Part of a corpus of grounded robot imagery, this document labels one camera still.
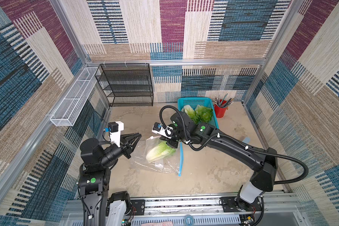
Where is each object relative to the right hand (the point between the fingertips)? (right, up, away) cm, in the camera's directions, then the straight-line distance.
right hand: (165, 137), depth 73 cm
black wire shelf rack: (-31, +36, +35) cm, 59 cm away
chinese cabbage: (+18, +13, +29) cm, 37 cm away
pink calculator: (-2, -41, -5) cm, 41 cm away
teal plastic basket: (+31, +22, +38) cm, 54 cm away
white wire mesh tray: (-48, +14, -1) cm, 50 cm away
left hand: (-10, +2, -12) cm, 16 cm away
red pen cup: (+40, +15, +35) cm, 55 cm away
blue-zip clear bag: (+4, -19, +16) cm, 25 cm away
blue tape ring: (+13, -38, -3) cm, 41 cm away
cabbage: (-2, -8, +5) cm, 9 cm away
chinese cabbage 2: (+27, +12, +32) cm, 43 cm away
